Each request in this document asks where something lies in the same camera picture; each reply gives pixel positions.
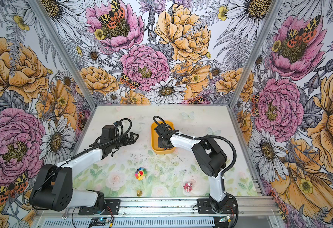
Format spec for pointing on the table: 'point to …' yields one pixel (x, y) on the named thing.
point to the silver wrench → (65, 216)
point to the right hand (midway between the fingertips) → (164, 147)
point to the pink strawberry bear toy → (188, 187)
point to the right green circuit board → (222, 220)
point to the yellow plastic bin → (155, 147)
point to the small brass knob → (139, 193)
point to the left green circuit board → (99, 222)
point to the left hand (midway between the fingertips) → (133, 140)
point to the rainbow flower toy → (141, 173)
